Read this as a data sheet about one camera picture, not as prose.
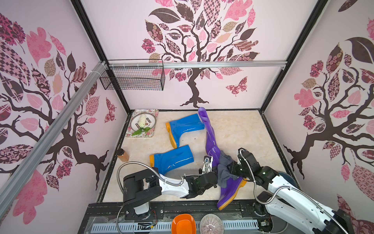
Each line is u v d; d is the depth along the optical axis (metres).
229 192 0.74
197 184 0.63
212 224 0.69
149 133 1.06
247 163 0.60
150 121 1.12
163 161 0.88
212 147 0.91
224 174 0.76
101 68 0.83
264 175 0.56
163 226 0.70
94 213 0.74
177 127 1.03
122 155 0.85
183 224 0.70
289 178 0.80
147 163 0.90
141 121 1.07
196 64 0.92
